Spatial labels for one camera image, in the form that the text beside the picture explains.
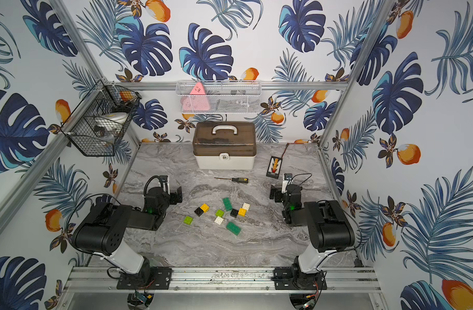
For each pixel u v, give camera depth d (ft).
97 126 2.79
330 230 1.54
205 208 3.03
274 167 3.54
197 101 2.96
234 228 2.81
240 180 3.32
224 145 3.13
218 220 2.88
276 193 2.88
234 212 2.97
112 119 2.62
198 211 2.98
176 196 2.88
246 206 3.03
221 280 2.46
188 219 2.89
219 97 3.05
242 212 2.98
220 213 2.97
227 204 3.11
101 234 1.52
